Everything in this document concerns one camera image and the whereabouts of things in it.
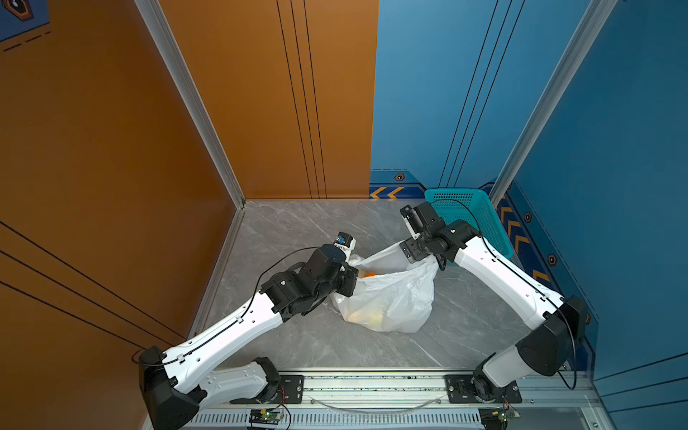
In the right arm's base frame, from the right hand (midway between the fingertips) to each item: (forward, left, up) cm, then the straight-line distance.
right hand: (417, 241), depth 81 cm
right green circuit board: (-41, -20, -21) cm, 51 cm away
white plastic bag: (-13, +8, -8) cm, 17 cm away
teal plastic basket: (+31, -31, -16) cm, 47 cm away
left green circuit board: (-42, +44, -21) cm, 64 cm away
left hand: (-11, +19, +3) cm, 22 cm away
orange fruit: (-4, +14, -13) cm, 20 cm away
